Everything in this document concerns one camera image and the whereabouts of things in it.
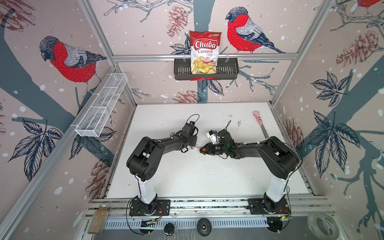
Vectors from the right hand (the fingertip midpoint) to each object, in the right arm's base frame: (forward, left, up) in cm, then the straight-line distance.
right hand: (199, 154), depth 89 cm
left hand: (+11, +5, 0) cm, 12 cm away
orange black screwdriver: (+2, -1, +2) cm, 4 cm away
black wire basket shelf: (+45, -18, +30) cm, 57 cm away
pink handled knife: (+35, -42, -2) cm, 55 cm away
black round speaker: (-36, -4, +8) cm, 37 cm away
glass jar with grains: (-36, +45, +3) cm, 57 cm away
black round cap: (-37, +11, +7) cm, 40 cm away
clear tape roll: (-32, -61, -7) cm, 69 cm away
